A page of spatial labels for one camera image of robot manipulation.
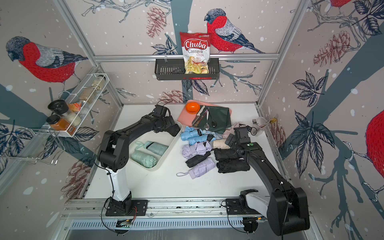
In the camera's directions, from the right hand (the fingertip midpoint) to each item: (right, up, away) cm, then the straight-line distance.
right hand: (234, 140), depth 87 cm
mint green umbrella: (-51, -5, +6) cm, 51 cm away
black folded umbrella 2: (-2, -14, -4) cm, 14 cm away
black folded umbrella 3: (-22, -11, -1) cm, 25 cm away
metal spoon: (-15, +7, +20) cm, 26 cm away
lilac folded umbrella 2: (-17, -14, -3) cm, 22 cm away
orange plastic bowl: (-26, +21, +27) cm, 43 cm away
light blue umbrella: (-25, -1, +6) cm, 26 cm away
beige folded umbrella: (-7, -3, +6) cm, 10 cm away
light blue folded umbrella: (-27, +4, +11) cm, 29 cm away
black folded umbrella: (-5, -9, +1) cm, 10 cm away
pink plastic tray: (-29, +13, +24) cm, 40 cm away
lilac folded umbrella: (-22, -5, +3) cm, 23 cm away
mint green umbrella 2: (-53, -10, -3) cm, 54 cm away
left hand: (-40, +11, +12) cm, 43 cm away
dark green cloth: (-9, +12, +23) cm, 28 cm away
